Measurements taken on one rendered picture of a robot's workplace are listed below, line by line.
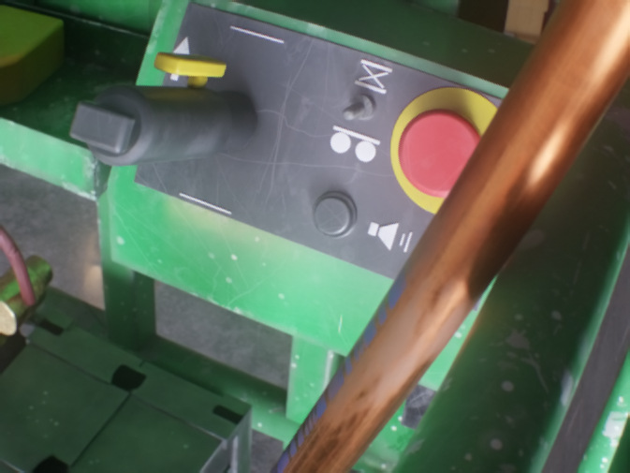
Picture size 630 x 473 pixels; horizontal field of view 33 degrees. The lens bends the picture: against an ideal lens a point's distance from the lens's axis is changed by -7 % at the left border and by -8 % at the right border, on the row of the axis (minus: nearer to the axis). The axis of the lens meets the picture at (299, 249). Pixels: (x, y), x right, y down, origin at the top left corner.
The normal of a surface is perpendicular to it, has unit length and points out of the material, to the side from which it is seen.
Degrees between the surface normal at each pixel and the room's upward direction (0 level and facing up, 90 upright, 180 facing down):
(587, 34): 87
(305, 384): 90
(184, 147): 106
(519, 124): 83
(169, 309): 0
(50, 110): 0
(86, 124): 58
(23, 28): 0
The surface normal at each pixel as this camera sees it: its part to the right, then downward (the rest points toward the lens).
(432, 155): -0.33, 0.11
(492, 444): 0.20, -0.67
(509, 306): -0.35, -0.81
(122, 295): -0.44, 0.59
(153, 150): 0.76, 0.62
